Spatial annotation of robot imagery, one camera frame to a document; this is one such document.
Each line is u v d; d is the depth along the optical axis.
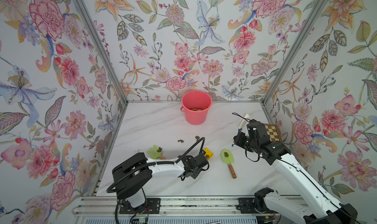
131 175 0.46
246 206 0.73
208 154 0.91
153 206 0.73
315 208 0.41
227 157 0.91
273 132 1.00
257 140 0.56
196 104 0.98
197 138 1.01
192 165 0.66
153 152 0.93
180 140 0.98
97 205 0.77
